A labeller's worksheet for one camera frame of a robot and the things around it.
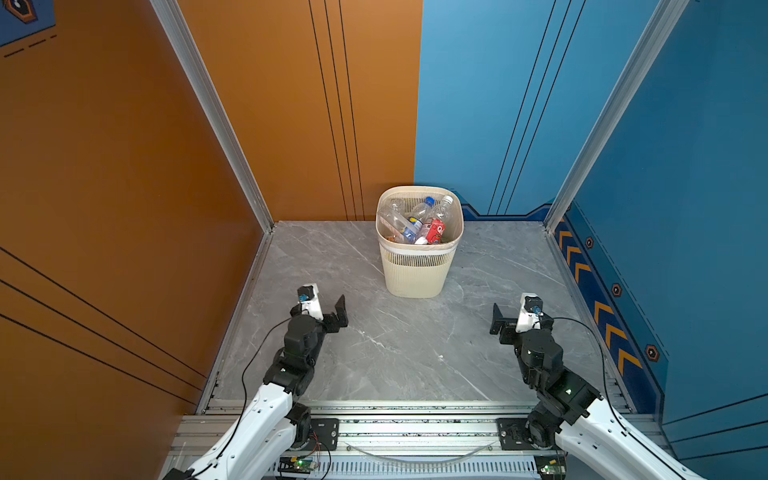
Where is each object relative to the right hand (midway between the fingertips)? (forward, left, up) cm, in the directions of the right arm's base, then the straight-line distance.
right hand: (509, 307), depth 77 cm
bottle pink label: (+25, +31, +6) cm, 40 cm away
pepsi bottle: (+24, +23, +10) cm, 35 cm away
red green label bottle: (+20, +18, +11) cm, 29 cm away
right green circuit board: (-32, -7, -19) cm, 38 cm away
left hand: (+4, +48, 0) cm, 49 cm away
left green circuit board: (-32, +54, -17) cm, 65 cm away
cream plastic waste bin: (+12, +23, 0) cm, 26 cm away
